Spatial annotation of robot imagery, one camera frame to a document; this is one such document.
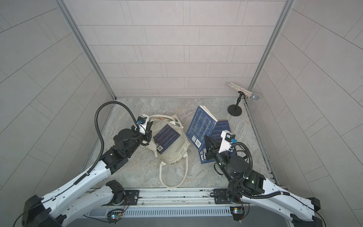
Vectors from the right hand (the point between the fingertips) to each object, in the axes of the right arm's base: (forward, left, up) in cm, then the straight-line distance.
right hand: (203, 138), depth 63 cm
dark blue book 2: (+4, -1, -23) cm, 23 cm away
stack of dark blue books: (+15, +23, -24) cm, 36 cm away
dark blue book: (+4, 0, +4) cm, 6 cm away
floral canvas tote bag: (-3, +16, -27) cm, 31 cm away
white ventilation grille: (-24, +21, -27) cm, 42 cm away
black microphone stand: (+37, -31, -26) cm, 55 cm away
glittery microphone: (+29, -36, -5) cm, 46 cm away
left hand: (+14, +24, -2) cm, 28 cm away
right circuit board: (-26, -15, -29) cm, 41 cm away
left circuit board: (-24, +43, -23) cm, 54 cm away
